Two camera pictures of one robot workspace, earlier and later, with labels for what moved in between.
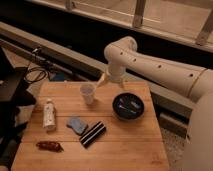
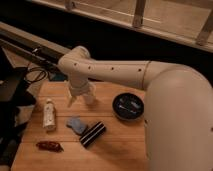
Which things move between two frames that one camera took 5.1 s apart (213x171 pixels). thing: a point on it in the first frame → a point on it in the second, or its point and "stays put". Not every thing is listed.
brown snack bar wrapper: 49,146 stays put
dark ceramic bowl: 127,106 stays put
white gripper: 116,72 → 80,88
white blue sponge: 77,124 stays put
